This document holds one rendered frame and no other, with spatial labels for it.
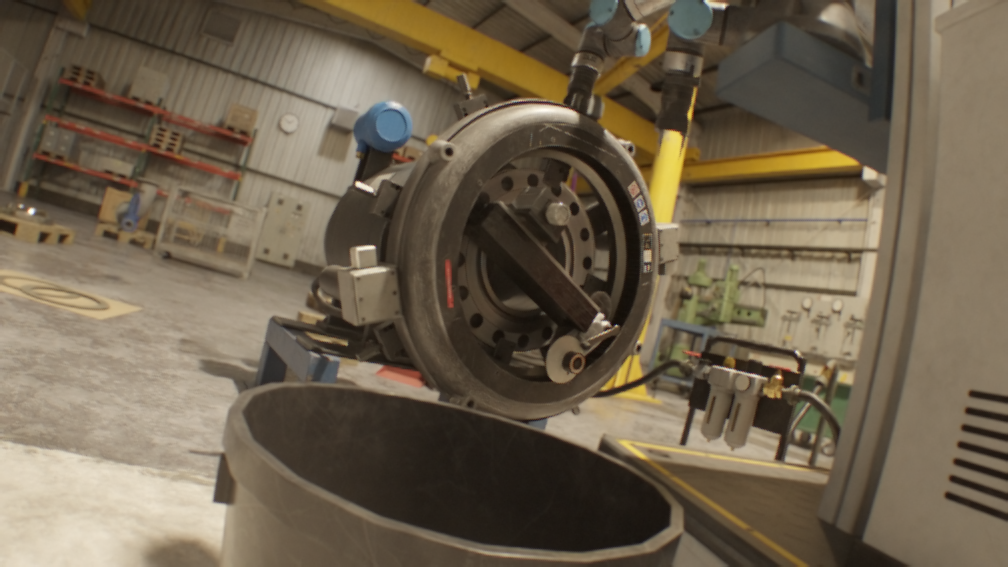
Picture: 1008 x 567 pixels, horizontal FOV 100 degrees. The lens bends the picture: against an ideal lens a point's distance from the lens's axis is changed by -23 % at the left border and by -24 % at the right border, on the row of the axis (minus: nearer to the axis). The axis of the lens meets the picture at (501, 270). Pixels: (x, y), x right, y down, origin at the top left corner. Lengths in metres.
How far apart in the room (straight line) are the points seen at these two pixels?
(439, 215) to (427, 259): 0.09
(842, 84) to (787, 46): 0.10
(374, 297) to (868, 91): 0.88
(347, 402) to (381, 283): 0.58
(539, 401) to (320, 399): 0.85
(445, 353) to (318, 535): 0.87
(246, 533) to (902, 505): 0.47
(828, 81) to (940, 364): 0.42
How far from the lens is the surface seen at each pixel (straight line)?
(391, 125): 1.82
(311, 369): 1.37
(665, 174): 5.15
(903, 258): 0.69
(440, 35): 13.27
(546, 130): 1.22
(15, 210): 5.31
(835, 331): 8.00
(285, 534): 0.28
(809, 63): 0.77
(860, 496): 0.67
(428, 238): 1.05
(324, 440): 0.49
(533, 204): 1.10
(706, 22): 1.19
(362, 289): 1.04
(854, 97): 0.81
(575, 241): 1.43
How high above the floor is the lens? 0.47
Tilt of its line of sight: 4 degrees up
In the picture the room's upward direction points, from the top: 14 degrees clockwise
